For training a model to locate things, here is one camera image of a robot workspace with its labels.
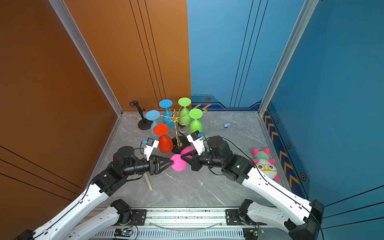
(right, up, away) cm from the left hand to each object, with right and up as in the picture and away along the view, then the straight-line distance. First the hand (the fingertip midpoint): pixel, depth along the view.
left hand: (171, 160), depth 66 cm
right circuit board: (+38, -36, +5) cm, 52 cm away
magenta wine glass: (+4, -1, -2) cm, 4 cm away
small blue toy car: (+33, +16, +43) cm, 57 cm away
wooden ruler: (-17, -17, +19) cm, 30 cm away
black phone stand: (-28, +17, +45) cm, 56 cm away
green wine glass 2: (+11, +16, +17) cm, 26 cm away
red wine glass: (-5, +6, +13) cm, 15 cm away
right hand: (+6, +2, -3) cm, 7 cm away
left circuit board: (-24, -36, +5) cm, 43 cm away
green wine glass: (+4, +21, +23) cm, 31 cm away
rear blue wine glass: (-5, +20, +17) cm, 27 cm away
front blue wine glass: (-11, +21, +12) cm, 27 cm away
